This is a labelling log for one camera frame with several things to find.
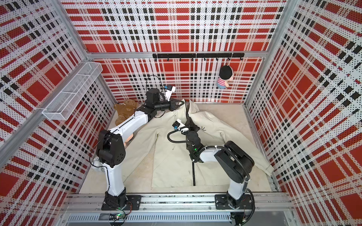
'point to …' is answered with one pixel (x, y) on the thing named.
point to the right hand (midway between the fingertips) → (193, 117)
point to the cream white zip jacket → (160, 160)
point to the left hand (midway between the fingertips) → (184, 100)
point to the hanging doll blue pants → (226, 74)
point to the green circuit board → (119, 216)
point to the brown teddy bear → (125, 110)
